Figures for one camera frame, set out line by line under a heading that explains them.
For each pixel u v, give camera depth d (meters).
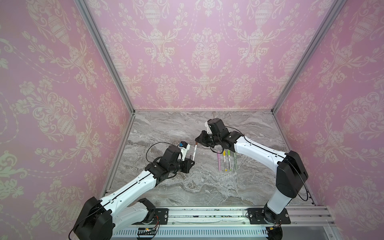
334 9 0.70
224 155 0.95
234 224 0.72
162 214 0.75
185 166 0.70
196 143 0.81
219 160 0.93
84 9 0.70
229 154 0.61
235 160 0.94
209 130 0.69
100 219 0.39
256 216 0.73
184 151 0.73
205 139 0.74
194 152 0.81
